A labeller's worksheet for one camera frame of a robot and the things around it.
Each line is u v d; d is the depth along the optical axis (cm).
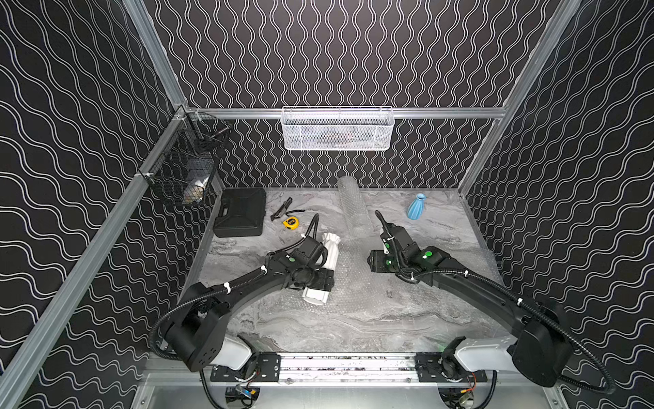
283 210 113
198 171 104
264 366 75
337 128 68
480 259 98
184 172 95
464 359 62
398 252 62
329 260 85
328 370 76
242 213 106
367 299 84
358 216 100
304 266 66
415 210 104
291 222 106
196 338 42
